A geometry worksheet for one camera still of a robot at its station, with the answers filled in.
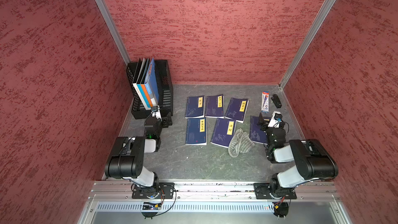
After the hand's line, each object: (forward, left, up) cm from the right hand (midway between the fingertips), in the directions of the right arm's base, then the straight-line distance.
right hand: (268, 116), depth 89 cm
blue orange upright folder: (+10, +67, +17) cm, 70 cm away
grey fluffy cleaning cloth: (-13, +18, -6) cm, 23 cm away
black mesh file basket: (+34, +67, -2) cm, 75 cm away
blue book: (+14, +44, -8) cm, 47 cm away
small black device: (+18, -14, -9) cm, 24 cm away
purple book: (+15, +30, -10) cm, 35 cm away
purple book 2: (+12, +15, -10) cm, 22 cm away
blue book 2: (-4, +43, -10) cm, 44 cm away
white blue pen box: (+19, -7, -11) cm, 23 cm away
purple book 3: (-4, +26, -10) cm, 28 cm away
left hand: (+4, +64, -2) cm, 64 cm away
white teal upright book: (+9, +73, +21) cm, 76 cm away
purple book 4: (-6, +5, -11) cm, 14 cm away
